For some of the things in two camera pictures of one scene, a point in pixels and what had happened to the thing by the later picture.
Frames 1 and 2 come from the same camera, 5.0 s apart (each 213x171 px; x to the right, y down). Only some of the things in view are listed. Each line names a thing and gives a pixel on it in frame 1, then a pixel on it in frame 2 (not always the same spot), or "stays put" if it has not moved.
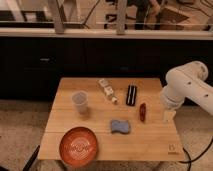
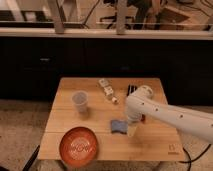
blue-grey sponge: (120, 126) stays put
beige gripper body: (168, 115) -> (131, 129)
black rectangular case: (131, 95) stays put
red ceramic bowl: (78, 147) stays put
